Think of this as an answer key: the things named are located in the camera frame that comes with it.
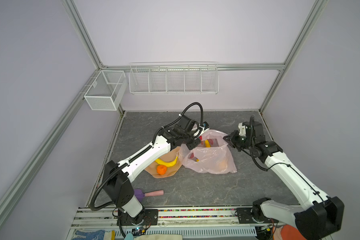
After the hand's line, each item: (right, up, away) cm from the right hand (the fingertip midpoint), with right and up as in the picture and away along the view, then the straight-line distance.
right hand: (222, 136), depth 78 cm
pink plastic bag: (-6, -9, -8) cm, 13 cm away
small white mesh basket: (-74, +30, +24) cm, 83 cm away
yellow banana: (-31, -18, +11) cm, 37 cm away
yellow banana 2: (-5, -7, +21) cm, 22 cm away
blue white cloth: (-60, -45, -10) cm, 76 cm away
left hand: (-13, -1, 0) cm, 13 cm away
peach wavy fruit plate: (-29, -14, +20) cm, 38 cm away
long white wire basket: (-27, +37, +19) cm, 49 cm away
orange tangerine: (-33, -20, +6) cm, 39 cm away
